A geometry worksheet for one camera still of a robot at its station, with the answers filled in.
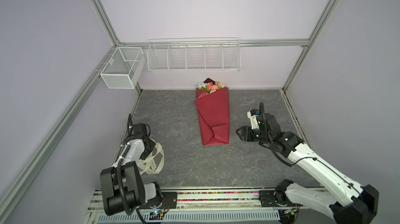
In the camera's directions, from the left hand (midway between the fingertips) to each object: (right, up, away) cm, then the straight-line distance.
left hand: (150, 150), depth 87 cm
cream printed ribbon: (+2, -7, -2) cm, 7 cm away
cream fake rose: (+43, +41, +32) cm, 68 cm away
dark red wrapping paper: (+37, +21, +18) cm, 46 cm away
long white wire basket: (+24, +58, +11) cm, 64 cm away
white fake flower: (+28, +42, +31) cm, 59 cm away
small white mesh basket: (-22, +50, +14) cm, 57 cm away
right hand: (+49, +12, -11) cm, 52 cm away
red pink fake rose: (+36, +39, +29) cm, 60 cm away
